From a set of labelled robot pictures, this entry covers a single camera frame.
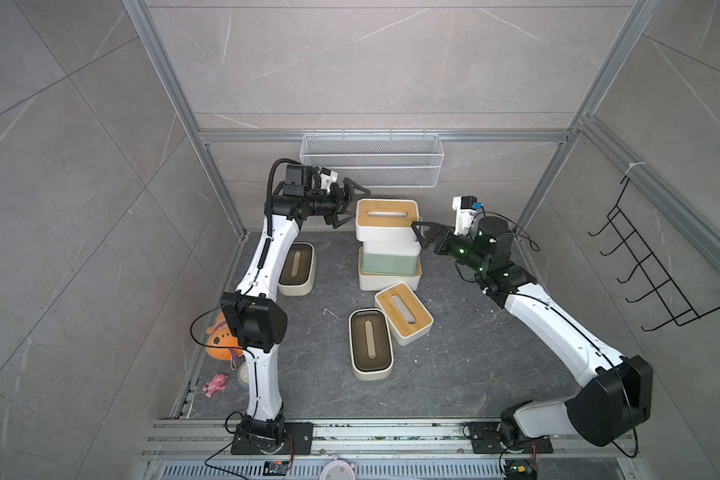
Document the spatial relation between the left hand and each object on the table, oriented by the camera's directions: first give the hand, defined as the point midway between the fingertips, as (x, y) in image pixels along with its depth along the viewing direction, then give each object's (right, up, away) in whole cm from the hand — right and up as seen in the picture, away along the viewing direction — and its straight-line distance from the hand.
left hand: (368, 199), depth 78 cm
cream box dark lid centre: (+1, -40, +6) cm, 41 cm away
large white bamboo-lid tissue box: (+3, -25, +23) cm, 34 cm away
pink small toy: (-41, -50, +2) cm, 65 cm away
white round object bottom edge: (-7, -65, -10) cm, 66 cm away
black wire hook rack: (+65, -23, -13) cm, 70 cm away
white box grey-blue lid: (+7, -13, +7) cm, 16 cm away
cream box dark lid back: (-24, -21, +22) cm, 38 cm away
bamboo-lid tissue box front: (+5, -5, +4) cm, 8 cm away
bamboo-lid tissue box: (+13, -34, +15) cm, 39 cm away
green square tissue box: (+8, -18, +26) cm, 32 cm away
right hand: (+15, -7, -4) cm, 17 cm away
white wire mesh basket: (+3, +19, +23) cm, 30 cm away
